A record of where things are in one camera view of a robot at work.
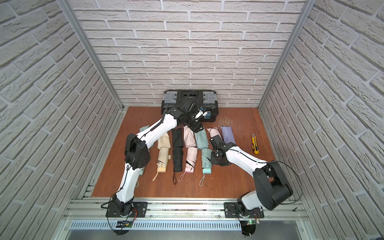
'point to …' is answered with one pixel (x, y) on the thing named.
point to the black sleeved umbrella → (177, 161)
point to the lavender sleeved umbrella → (228, 135)
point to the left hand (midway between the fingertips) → (202, 123)
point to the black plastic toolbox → (207, 99)
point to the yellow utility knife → (255, 144)
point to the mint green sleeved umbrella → (206, 155)
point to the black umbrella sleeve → (177, 137)
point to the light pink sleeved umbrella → (213, 131)
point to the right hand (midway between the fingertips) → (218, 160)
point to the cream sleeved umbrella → (163, 157)
